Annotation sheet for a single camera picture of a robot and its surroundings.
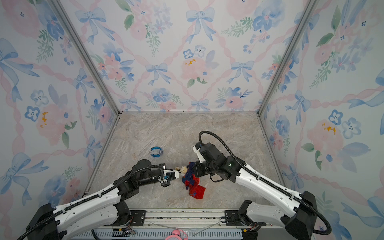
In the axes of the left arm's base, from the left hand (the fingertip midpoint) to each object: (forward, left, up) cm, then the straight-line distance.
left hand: (180, 167), depth 73 cm
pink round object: (-26, +2, -17) cm, 31 cm away
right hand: (0, -6, 0) cm, 6 cm away
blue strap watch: (+19, +19, -17) cm, 32 cm away
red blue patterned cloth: (-4, -5, -5) cm, 9 cm away
